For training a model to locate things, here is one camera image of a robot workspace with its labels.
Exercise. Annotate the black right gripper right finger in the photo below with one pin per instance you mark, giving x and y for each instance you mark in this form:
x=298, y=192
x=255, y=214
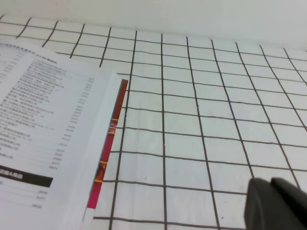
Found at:
x=295, y=198

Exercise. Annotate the white grid tablecloth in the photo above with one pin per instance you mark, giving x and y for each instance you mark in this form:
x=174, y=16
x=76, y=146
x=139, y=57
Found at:
x=199, y=119

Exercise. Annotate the book red cover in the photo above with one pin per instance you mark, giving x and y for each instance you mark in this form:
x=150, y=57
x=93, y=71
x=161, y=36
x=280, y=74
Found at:
x=55, y=114

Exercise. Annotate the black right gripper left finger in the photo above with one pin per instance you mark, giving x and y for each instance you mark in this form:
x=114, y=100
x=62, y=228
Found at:
x=265, y=208

